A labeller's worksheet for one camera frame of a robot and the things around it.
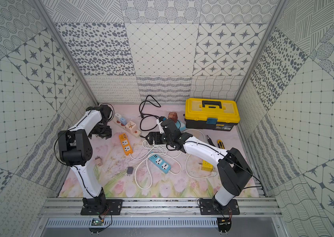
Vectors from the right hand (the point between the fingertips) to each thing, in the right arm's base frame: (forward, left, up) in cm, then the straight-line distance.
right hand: (153, 138), depth 83 cm
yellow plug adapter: (-11, -31, -11) cm, 35 cm away
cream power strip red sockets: (+12, +15, -13) cm, 23 cm away
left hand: (+5, +36, -6) cm, 37 cm away
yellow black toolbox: (+17, -35, +2) cm, 39 cm away
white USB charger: (+21, +28, -5) cm, 35 cm away
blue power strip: (-10, -3, -12) cm, 16 cm away
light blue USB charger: (+20, +24, -9) cm, 33 cm away
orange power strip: (0, +18, -12) cm, 22 cm away
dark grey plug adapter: (-13, +14, -15) cm, 24 cm away
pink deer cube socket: (+12, +17, -5) cm, 21 cm away
